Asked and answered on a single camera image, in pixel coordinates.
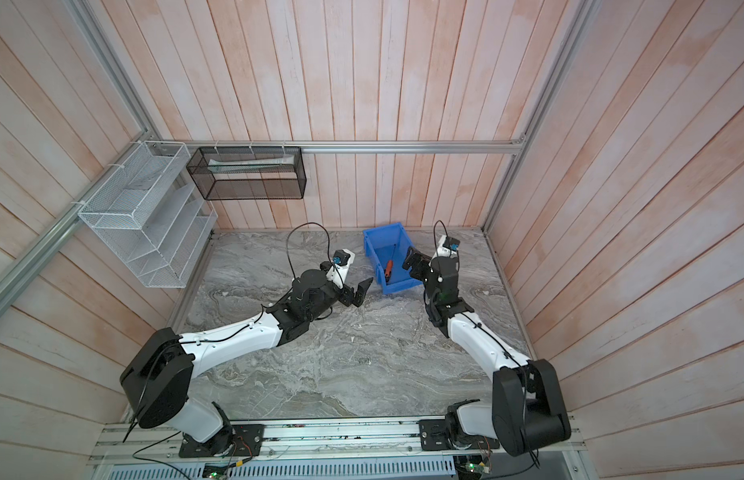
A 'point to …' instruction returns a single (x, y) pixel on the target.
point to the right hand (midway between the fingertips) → (422, 250)
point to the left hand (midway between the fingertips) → (360, 275)
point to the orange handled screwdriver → (388, 271)
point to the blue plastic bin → (379, 244)
